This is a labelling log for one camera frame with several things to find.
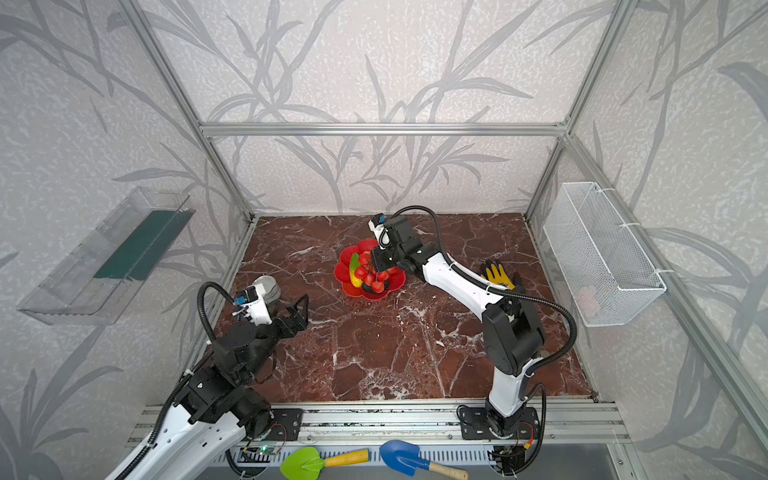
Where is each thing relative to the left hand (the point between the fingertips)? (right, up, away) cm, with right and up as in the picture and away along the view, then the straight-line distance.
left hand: (301, 291), depth 73 cm
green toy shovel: (+3, -38, -6) cm, 39 cm away
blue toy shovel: (+25, -38, -4) cm, 46 cm away
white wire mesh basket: (+68, +5, -12) cm, 69 cm away
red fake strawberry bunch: (+15, +2, +16) cm, 22 cm away
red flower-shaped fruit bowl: (+23, +1, +22) cm, 32 cm away
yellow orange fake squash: (+9, -1, +24) cm, 25 cm away
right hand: (+16, +11, +14) cm, 24 cm away
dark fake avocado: (+15, -2, +16) cm, 22 cm away
